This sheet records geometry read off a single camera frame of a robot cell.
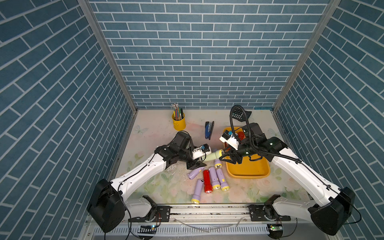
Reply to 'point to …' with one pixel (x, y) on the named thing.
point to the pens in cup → (178, 113)
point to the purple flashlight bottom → (196, 197)
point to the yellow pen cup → (179, 125)
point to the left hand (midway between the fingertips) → (206, 160)
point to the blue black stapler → (209, 127)
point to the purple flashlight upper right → (218, 164)
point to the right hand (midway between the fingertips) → (224, 154)
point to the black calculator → (240, 114)
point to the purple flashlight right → (223, 185)
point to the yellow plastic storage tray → (255, 169)
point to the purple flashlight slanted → (193, 174)
